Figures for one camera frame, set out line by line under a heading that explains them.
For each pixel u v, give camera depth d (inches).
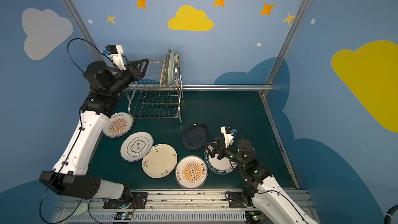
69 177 15.1
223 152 25.6
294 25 33.1
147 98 43.7
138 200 29.5
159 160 34.5
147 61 24.1
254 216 28.0
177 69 31.3
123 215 27.8
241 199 29.2
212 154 25.6
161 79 31.2
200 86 43.7
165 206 28.9
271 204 22.6
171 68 30.8
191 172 32.9
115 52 21.0
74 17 31.1
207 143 38.3
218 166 33.3
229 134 25.7
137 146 36.0
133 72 21.7
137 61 22.3
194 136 38.4
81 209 27.7
